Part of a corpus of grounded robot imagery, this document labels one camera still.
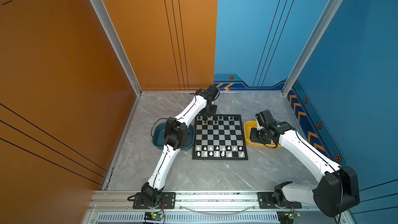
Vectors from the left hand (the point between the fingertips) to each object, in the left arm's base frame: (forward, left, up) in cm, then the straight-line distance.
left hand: (211, 112), depth 100 cm
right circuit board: (-53, -36, -6) cm, 65 cm away
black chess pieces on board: (-2, -3, -5) cm, 6 cm away
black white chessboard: (-15, -5, -5) cm, 16 cm away
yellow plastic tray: (-9, -23, -1) cm, 24 cm away
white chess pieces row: (-24, -4, -4) cm, 25 cm away
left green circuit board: (-54, +26, -8) cm, 61 cm away
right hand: (-20, -21, +4) cm, 29 cm away
